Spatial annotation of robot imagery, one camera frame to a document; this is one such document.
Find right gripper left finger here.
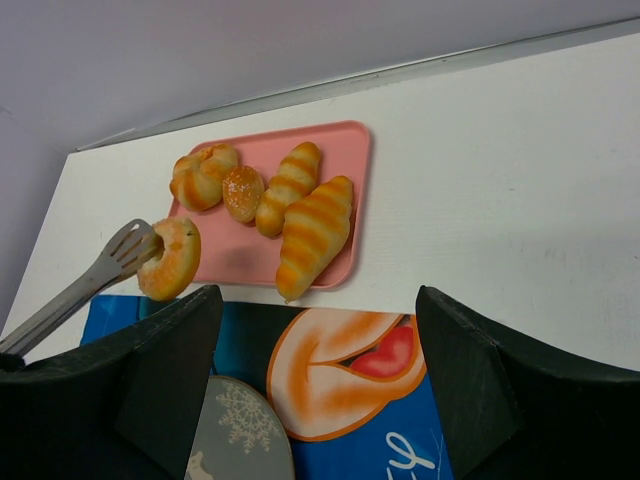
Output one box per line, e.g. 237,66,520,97
1,285,223,479

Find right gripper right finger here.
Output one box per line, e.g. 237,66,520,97
416,286,639,479

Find sugared ring donut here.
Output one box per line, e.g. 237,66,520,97
137,217,201,301

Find silver metal tongs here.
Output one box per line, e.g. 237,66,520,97
1,219,159,356

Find grey reindeer plate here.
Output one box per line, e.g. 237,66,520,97
185,375,296,480

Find blue cartoon placemat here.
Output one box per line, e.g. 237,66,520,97
79,293,456,480

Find pink rectangular tray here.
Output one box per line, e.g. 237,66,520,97
170,121,370,301

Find round pumpkin-shaped bun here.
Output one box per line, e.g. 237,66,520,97
169,143,239,212

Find small sesame bun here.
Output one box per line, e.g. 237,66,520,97
222,165,264,224

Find large striped croissant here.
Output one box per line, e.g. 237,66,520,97
275,176,353,303

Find small striped croissant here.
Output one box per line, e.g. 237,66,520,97
255,142,322,238

